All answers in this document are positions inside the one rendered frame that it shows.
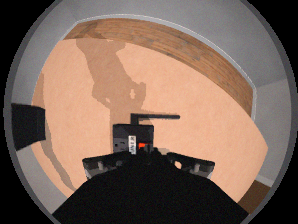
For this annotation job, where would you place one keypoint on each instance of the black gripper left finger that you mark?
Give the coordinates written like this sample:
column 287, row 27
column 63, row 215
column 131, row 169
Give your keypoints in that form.
column 130, row 162

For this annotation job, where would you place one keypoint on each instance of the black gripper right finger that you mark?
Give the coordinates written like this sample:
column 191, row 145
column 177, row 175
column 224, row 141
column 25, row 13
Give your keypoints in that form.
column 189, row 164

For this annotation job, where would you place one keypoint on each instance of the black power strip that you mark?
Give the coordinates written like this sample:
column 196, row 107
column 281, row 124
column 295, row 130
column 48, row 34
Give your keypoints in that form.
column 130, row 137

